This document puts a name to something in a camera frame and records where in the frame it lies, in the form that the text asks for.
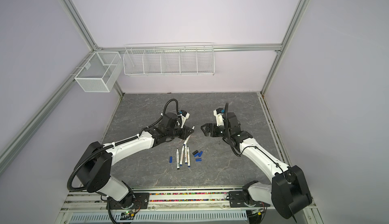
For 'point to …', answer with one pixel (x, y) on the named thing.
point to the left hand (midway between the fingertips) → (193, 132)
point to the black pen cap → (195, 152)
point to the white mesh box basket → (101, 72)
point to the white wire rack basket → (168, 59)
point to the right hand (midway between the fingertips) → (207, 128)
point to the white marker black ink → (185, 154)
